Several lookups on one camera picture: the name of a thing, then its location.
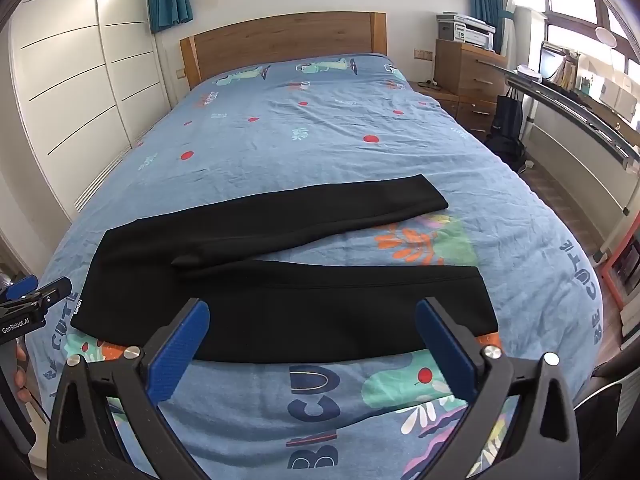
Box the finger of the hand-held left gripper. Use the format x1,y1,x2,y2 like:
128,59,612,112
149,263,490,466
0,277,74,318
0,274,40,303

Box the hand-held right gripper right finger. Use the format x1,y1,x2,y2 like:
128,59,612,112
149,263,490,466
416,297,581,480

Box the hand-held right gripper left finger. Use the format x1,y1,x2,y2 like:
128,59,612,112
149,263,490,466
47,299,211,480

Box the black pants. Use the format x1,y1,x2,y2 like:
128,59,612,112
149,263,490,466
71,174,500,363

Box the person's left hand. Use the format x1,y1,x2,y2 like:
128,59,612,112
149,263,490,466
12,345,34,406

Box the black backpack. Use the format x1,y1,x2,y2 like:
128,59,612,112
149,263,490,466
484,131,527,167

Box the white wardrobe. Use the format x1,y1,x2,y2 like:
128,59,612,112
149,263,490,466
0,0,173,221

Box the black tote bag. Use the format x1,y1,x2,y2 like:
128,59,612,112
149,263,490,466
492,86,524,139

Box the blue printed bedsheet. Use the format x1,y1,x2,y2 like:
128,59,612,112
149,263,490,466
25,52,608,480

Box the wooden nightstand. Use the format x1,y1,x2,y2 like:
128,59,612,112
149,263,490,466
412,81,461,120

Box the wooden dresser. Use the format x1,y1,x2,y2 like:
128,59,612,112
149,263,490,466
434,39,512,134

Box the grey desk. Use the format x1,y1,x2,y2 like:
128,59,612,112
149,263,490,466
504,66,640,172

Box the computer monitor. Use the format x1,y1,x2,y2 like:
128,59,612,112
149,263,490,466
539,41,572,82

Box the white printer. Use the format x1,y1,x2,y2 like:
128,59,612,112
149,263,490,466
436,14,497,51

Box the wooden headboard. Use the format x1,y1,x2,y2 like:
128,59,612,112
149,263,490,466
179,11,388,92

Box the window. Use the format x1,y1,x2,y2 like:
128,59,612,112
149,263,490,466
510,0,640,128

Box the orange metal frame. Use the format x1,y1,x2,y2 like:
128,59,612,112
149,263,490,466
595,227,640,313

